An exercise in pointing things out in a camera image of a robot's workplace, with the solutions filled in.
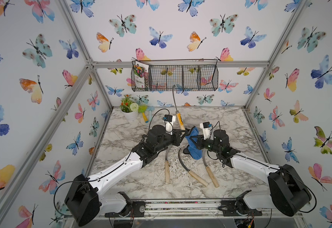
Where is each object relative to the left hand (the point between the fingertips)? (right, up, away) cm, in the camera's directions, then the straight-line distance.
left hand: (186, 131), depth 72 cm
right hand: (+4, -3, +10) cm, 12 cm away
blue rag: (+6, -13, +9) cm, 17 cm away
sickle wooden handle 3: (+18, -30, +9) cm, 36 cm away
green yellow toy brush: (-29, +14, +33) cm, 46 cm away
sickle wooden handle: (-10, -23, +17) cm, 30 cm away
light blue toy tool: (-26, +16, +50) cm, 58 cm away
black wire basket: (-1, +37, +26) cm, 45 cm away
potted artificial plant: (-38, +13, +30) cm, 50 cm away
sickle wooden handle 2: (+6, -27, +13) cm, 30 cm away
